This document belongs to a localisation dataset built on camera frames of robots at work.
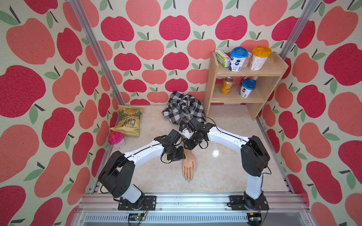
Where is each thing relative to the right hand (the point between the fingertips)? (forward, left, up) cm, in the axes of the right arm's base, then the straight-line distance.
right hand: (187, 146), depth 89 cm
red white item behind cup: (+45, -40, +24) cm, 65 cm away
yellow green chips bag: (+16, +44, +2) cm, 47 cm away
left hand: (-9, 0, 0) cm, 9 cm away
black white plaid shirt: (+34, +8, +1) cm, 35 cm away
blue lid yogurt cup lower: (+36, -37, +24) cm, 57 cm away
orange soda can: (+36, -24, +22) cm, 49 cm away
